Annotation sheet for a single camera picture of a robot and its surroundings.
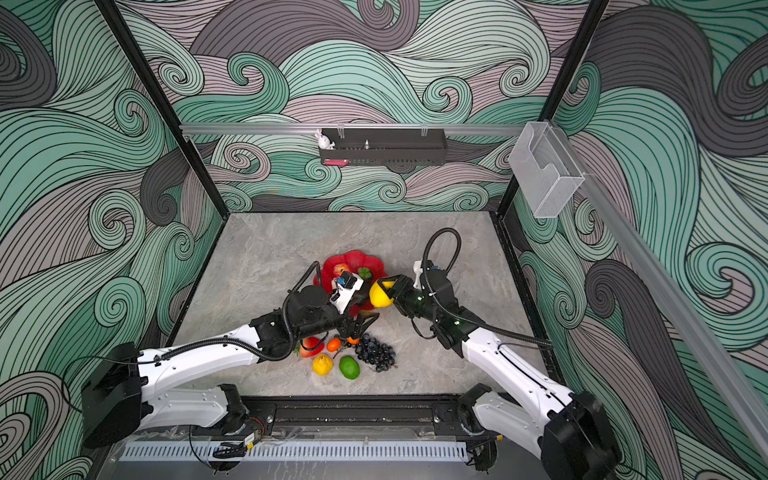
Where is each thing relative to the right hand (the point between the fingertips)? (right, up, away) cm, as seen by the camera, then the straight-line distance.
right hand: (380, 287), depth 76 cm
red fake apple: (-13, +3, +20) cm, 24 cm away
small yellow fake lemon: (-16, -21, +2) cm, 26 cm away
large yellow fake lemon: (0, -2, -2) cm, 3 cm away
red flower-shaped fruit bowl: (-5, +3, +25) cm, 25 cm away
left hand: (-3, -4, -2) cm, 5 cm away
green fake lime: (-8, -22, +2) cm, 24 cm away
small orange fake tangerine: (-13, -17, +6) cm, 23 cm away
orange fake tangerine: (-8, -16, +6) cm, 19 cm away
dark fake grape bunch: (-3, -18, +5) cm, 19 cm away
